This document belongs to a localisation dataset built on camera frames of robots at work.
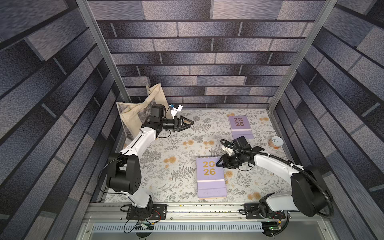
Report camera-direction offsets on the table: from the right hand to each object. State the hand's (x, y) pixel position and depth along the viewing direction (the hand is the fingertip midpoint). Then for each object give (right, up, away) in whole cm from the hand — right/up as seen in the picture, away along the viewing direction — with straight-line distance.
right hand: (218, 164), depth 84 cm
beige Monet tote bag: (-49, +28, +1) cm, 57 cm away
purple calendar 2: (+21, +21, +26) cm, 39 cm away
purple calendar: (-5, -7, -5) cm, 10 cm away
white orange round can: (+39, +11, +10) cm, 42 cm away
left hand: (-16, +23, -8) cm, 29 cm away
